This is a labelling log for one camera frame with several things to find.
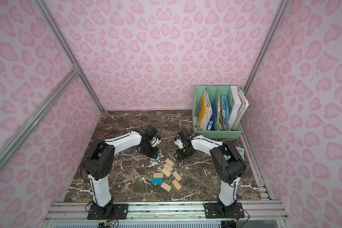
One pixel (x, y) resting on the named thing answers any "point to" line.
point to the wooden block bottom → (166, 186)
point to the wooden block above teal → (157, 175)
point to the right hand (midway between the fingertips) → (181, 155)
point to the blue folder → (224, 104)
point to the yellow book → (202, 104)
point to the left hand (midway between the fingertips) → (155, 154)
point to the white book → (241, 105)
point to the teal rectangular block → (156, 180)
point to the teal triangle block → (158, 155)
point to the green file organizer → (217, 111)
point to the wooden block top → (169, 162)
